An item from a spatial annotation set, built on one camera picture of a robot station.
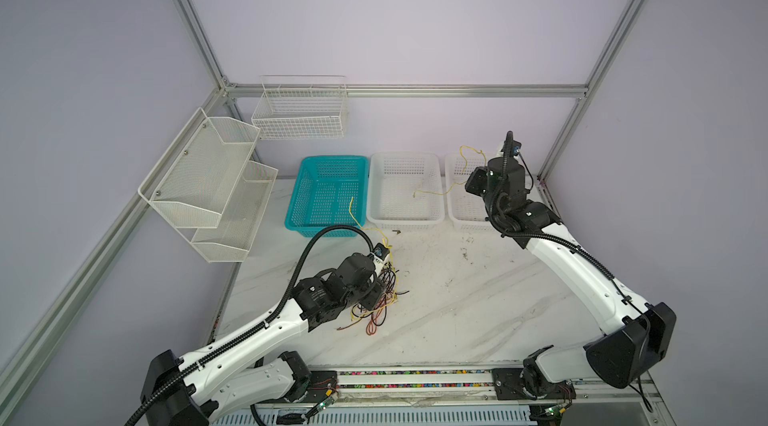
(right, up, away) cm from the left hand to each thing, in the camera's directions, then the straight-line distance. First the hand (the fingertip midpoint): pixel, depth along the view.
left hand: (374, 281), depth 76 cm
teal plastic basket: (-20, +25, +41) cm, 52 cm away
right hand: (+26, +30, -1) cm, 40 cm away
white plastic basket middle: (+10, +26, +43) cm, 51 cm away
